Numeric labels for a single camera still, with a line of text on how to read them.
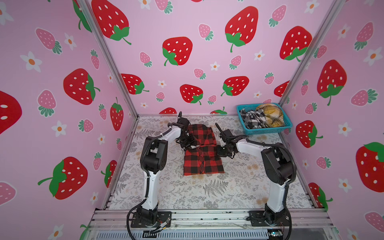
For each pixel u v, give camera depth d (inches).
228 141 30.6
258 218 28.8
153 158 22.9
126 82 39.8
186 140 34.9
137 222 28.8
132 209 26.0
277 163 20.3
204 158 35.9
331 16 28.1
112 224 28.8
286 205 24.1
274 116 42.3
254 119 41.8
